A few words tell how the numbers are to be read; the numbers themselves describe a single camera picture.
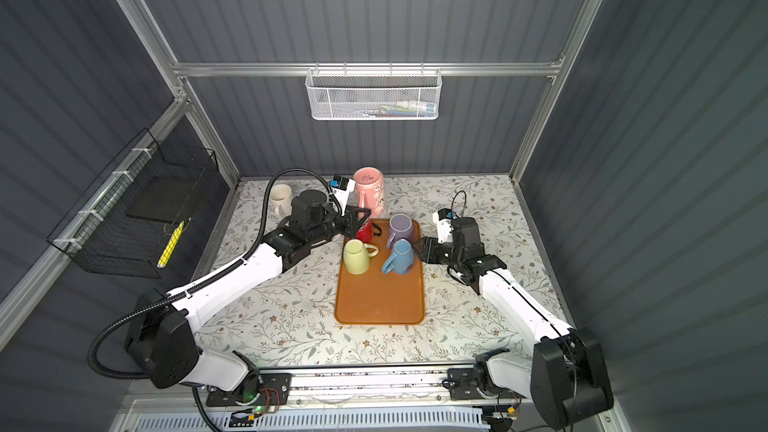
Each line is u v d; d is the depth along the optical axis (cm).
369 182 76
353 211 70
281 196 105
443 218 75
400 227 96
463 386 74
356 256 88
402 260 90
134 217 73
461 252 64
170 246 68
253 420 71
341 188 68
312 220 61
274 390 72
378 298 89
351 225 68
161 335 41
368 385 75
